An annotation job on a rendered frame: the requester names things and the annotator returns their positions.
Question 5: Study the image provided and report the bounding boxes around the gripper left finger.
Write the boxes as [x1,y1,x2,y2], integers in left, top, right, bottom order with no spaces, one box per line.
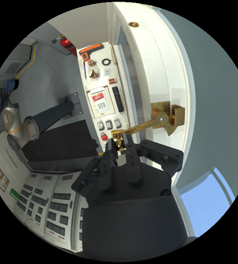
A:
[71,138,119,196]

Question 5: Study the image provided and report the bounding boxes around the white sash window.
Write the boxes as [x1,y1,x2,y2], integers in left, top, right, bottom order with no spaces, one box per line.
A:
[106,2,196,187]

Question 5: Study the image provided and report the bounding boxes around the black floor mat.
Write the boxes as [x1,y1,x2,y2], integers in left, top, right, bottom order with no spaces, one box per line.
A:
[20,119,100,164]

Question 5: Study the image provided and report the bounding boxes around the brass fastener base plate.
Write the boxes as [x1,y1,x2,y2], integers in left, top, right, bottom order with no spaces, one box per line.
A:
[150,101,171,129]

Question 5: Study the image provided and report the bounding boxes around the orange and black hand tool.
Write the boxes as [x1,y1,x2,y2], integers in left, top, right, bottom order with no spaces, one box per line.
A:
[78,43,103,61]

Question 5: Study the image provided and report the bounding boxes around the brass fastener lever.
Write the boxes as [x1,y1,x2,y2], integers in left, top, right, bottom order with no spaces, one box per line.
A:
[113,111,176,152]

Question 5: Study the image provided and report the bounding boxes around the brass fastener keep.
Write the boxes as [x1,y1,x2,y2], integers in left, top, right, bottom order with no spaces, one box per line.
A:
[170,104,186,127]

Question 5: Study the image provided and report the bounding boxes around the grey vented cabinet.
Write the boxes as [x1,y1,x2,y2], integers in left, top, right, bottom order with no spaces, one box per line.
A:
[0,37,38,80]

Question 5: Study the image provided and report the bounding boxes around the green sign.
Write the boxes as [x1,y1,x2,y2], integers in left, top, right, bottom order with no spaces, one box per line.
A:
[9,188,20,200]

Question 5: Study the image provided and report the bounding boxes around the black torch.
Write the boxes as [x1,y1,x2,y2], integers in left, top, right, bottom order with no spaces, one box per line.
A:
[111,86,125,114]

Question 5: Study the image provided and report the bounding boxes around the red fire extinguisher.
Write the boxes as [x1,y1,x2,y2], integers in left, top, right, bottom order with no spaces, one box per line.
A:
[59,35,77,56]

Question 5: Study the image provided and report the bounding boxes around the blue glass window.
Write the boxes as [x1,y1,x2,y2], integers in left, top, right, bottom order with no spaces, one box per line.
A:
[172,166,238,238]

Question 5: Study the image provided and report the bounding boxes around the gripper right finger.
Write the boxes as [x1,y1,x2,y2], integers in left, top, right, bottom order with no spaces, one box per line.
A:
[121,133,185,188]

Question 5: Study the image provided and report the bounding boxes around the blue cylinder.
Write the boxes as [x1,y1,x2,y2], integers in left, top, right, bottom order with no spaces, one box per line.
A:
[5,79,20,92]

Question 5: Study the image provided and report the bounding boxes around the brown clipboard with papers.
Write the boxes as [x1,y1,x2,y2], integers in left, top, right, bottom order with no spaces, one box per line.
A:
[86,85,116,119]

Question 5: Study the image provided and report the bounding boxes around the white control cabinet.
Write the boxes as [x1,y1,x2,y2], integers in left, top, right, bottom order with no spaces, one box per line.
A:
[15,170,87,253]

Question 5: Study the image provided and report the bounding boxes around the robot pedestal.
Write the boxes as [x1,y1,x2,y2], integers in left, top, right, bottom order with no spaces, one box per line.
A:
[34,92,84,135]

